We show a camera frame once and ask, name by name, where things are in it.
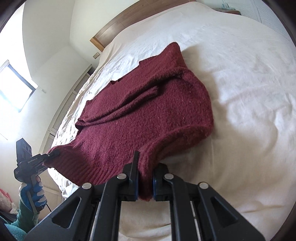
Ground dark red knitted sweater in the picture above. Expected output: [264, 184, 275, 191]
[46, 42, 214, 200]

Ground teal sleeved left forearm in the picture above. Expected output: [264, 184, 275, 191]
[3, 199, 40, 240]

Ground blue gloved left hand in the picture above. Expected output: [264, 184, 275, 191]
[19, 175, 47, 214]

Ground wooden headboard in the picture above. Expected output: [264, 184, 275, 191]
[90, 0, 190, 52]

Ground white bed sheet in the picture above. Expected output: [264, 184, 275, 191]
[53, 2, 295, 240]

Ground wooden nightstand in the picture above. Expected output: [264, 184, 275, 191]
[213, 8, 241, 15]

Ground items on nightstand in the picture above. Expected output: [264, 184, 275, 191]
[221, 2, 232, 10]

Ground window with dark frame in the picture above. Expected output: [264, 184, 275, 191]
[1, 60, 38, 113]

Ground beige wall switch plate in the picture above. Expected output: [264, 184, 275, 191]
[93, 52, 100, 59]

